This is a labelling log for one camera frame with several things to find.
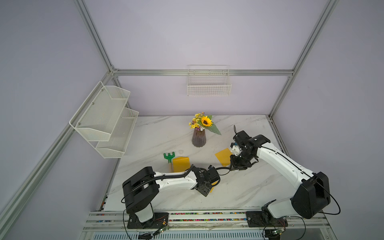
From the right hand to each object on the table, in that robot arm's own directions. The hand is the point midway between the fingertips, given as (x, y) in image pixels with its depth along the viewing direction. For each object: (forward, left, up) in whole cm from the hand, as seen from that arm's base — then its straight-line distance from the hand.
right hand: (234, 170), depth 79 cm
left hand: (-5, +18, -10) cm, 21 cm away
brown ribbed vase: (+31, +18, -12) cm, 38 cm away
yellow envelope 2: (-10, +13, +8) cm, 18 cm away
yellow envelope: (+11, +30, -12) cm, 35 cm away
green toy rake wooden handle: (+14, +38, -10) cm, 42 cm away
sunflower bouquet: (+23, +17, +15) cm, 32 cm away
